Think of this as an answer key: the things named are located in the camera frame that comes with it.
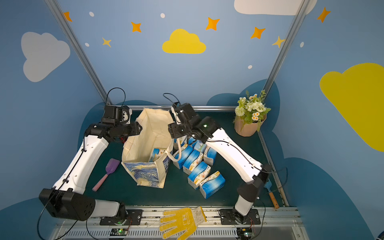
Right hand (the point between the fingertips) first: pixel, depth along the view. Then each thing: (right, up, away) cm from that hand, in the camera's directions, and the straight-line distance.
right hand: (177, 125), depth 72 cm
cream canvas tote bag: (-20, -6, +31) cm, 37 cm away
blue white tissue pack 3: (+2, -16, +17) cm, 23 cm away
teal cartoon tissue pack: (+12, -12, +19) cm, 26 cm away
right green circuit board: (+33, -52, -1) cm, 61 cm away
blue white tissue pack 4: (+8, -20, +14) cm, 26 cm away
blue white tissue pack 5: (+11, -26, +10) cm, 30 cm away
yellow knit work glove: (+4, -47, +2) cm, 48 cm away
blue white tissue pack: (-15, -17, +19) cm, 29 cm away
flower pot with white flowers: (+41, +7, +12) cm, 43 cm away
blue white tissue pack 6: (+18, -31, +6) cm, 36 cm away
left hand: (-20, 0, +6) cm, 21 cm away
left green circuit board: (-28, -51, -1) cm, 59 cm away
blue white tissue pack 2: (+18, -18, +17) cm, 30 cm away
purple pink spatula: (-43, -25, +19) cm, 53 cm away
